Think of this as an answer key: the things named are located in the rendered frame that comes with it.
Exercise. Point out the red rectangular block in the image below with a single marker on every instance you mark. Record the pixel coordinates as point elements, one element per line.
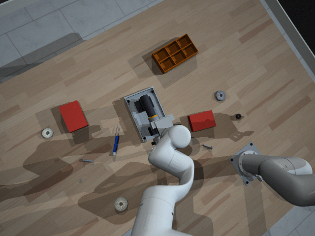
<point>73,116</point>
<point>201,121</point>

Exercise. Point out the brown compartment tray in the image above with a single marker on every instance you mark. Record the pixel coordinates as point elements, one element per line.
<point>174,53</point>

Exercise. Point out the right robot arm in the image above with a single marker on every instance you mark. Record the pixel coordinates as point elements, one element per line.
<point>291,177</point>

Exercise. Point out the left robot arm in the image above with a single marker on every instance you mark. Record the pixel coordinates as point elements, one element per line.
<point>155,212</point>

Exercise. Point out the grey metal washer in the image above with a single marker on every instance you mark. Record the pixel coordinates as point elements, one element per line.
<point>218,95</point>

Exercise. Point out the silver metal washer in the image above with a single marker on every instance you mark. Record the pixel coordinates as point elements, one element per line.
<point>50,133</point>

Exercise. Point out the white ring spacer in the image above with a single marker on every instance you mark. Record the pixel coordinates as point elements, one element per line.
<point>118,201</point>

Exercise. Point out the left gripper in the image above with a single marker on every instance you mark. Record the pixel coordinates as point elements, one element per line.
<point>155,140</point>

